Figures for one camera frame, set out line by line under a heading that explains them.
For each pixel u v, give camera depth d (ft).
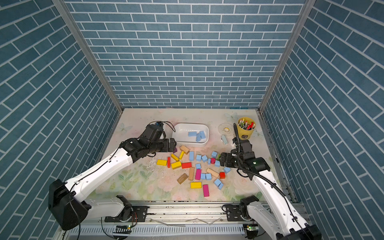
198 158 3.01
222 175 2.84
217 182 2.71
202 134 3.44
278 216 1.35
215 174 2.84
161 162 3.01
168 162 2.98
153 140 1.96
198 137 3.38
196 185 2.72
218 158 3.08
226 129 3.56
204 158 2.99
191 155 3.09
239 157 1.89
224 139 3.27
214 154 3.07
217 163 2.94
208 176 2.78
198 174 2.84
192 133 3.48
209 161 2.92
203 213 2.47
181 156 3.05
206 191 2.64
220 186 2.65
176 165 2.92
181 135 3.43
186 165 2.98
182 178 2.78
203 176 2.77
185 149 3.13
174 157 3.03
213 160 2.94
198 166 2.93
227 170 2.84
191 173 2.84
